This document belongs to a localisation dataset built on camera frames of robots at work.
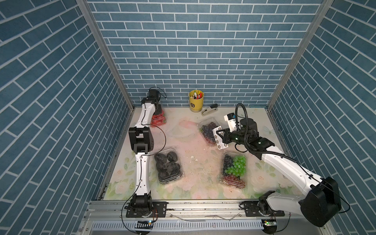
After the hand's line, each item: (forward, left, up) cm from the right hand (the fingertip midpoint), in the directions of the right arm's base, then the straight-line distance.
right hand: (218, 132), depth 78 cm
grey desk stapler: (+36, +2, -18) cm, 41 cm away
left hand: (+25, +43, -12) cm, 51 cm away
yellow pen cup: (+35, +15, -10) cm, 39 cm away
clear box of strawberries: (+19, +41, -16) cm, 48 cm away
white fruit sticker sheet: (-3, 0, -3) cm, 4 cm away
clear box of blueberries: (+15, +7, -16) cm, 23 cm away
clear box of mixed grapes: (-15, -10, -16) cm, 24 cm away
